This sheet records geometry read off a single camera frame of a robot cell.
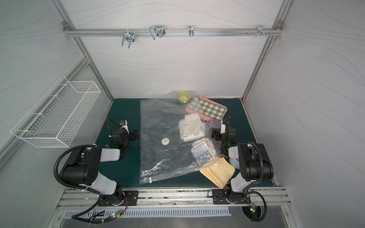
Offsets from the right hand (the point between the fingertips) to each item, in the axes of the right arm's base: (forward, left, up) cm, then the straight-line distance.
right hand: (221, 127), depth 96 cm
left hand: (-5, +62, +2) cm, 62 cm away
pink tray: (+12, +12, -2) cm, 18 cm away
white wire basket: (-17, +87, +28) cm, 93 cm away
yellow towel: (-28, +3, -5) cm, 29 cm away
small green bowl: (+31, +28, -2) cm, 42 cm away
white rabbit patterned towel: (0, +21, -1) cm, 21 cm away
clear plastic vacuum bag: (-11, +32, -2) cm, 34 cm away
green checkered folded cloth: (+23, +8, -5) cm, 25 cm away
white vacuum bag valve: (-9, +38, -5) cm, 40 cm away
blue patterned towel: (-17, +13, -2) cm, 21 cm away
